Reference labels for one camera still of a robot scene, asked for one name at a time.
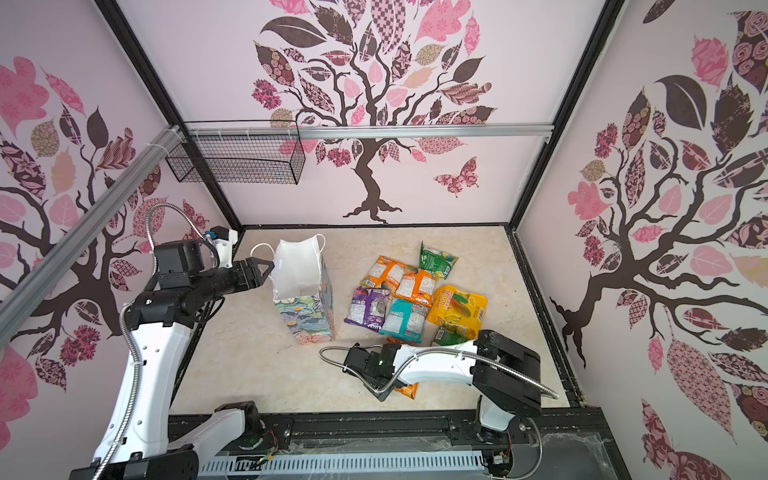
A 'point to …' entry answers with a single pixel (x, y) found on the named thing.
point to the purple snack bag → (368, 308)
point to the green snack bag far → (437, 261)
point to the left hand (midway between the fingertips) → (265, 271)
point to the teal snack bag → (405, 318)
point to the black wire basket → (240, 160)
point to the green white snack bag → (449, 335)
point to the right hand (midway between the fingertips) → (381, 377)
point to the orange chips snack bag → (409, 390)
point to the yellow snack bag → (453, 306)
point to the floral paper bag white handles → (302, 288)
